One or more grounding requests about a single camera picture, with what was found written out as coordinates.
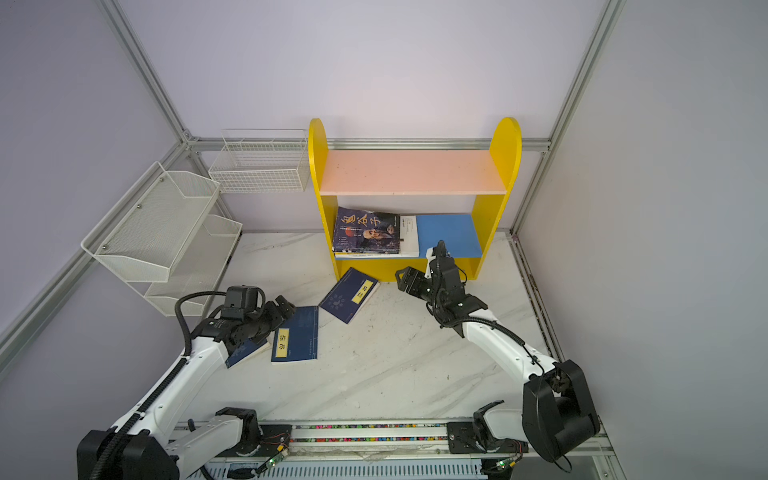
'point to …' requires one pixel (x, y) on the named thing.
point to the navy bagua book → (350, 295)
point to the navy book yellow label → (296, 338)
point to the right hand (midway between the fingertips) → (402, 275)
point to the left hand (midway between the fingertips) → (283, 318)
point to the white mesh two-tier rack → (163, 240)
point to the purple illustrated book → (370, 232)
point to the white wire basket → (258, 161)
